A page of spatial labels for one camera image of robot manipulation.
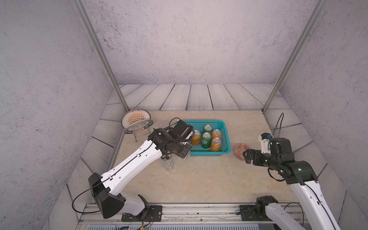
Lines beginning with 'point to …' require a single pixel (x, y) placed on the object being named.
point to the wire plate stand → (140, 128)
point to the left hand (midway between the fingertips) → (186, 150)
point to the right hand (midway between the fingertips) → (253, 154)
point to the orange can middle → (196, 139)
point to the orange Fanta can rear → (216, 133)
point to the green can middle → (206, 140)
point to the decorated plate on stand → (135, 120)
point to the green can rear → (208, 128)
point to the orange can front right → (215, 144)
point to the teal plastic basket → (199, 125)
